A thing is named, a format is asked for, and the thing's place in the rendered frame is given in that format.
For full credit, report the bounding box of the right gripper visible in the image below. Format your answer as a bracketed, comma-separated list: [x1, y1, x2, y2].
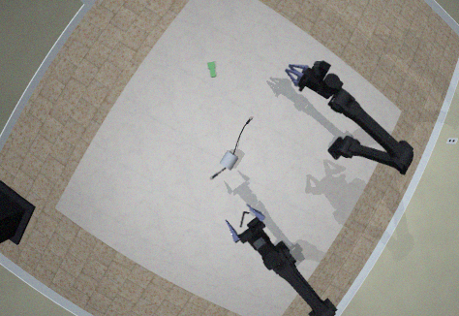
[285, 64, 319, 93]

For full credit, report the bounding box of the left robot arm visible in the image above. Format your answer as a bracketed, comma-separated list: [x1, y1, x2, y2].
[248, 230, 337, 316]

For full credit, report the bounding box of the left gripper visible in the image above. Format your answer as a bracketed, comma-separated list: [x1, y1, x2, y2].
[226, 204, 265, 244]

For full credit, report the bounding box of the grey cylinder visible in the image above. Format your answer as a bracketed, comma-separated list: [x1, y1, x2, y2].
[220, 151, 238, 170]

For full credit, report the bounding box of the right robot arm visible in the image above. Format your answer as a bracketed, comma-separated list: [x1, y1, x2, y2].
[306, 61, 413, 174]

